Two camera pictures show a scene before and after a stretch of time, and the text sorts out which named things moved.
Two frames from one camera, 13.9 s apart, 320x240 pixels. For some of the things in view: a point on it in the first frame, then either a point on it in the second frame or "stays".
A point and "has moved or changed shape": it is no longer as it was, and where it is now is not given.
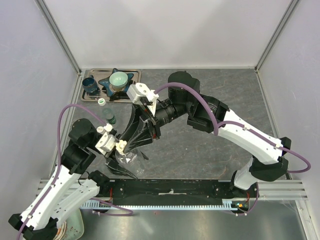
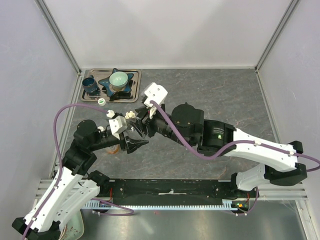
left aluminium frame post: [58, 35] stays
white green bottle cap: [101, 102] stays
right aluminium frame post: [292, 5] stays
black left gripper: [113, 163] → [131, 144]
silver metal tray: [109, 85] stays
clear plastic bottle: [133, 161] has moved or changed shape
